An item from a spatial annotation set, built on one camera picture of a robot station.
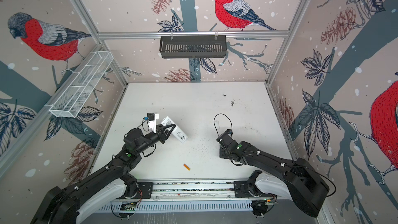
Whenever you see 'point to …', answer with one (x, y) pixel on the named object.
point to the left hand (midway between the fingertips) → (173, 126)
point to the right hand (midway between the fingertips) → (222, 153)
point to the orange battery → (186, 166)
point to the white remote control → (177, 132)
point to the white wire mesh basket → (71, 100)
